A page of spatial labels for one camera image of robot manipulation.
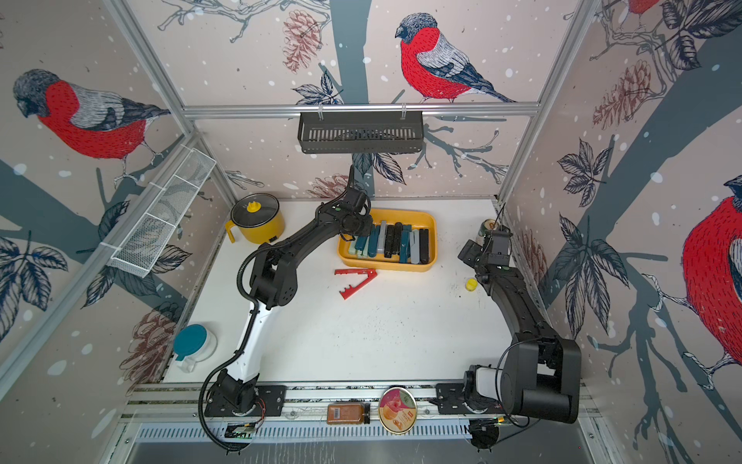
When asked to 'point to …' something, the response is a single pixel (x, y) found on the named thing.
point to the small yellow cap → (471, 284)
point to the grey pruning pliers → (382, 238)
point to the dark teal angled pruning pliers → (373, 241)
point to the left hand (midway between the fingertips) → (373, 223)
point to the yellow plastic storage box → (416, 218)
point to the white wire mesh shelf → (141, 246)
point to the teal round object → (193, 343)
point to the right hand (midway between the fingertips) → (476, 248)
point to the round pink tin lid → (397, 410)
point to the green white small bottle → (487, 226)
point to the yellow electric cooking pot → (258, 217)
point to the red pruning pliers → (348, 292)
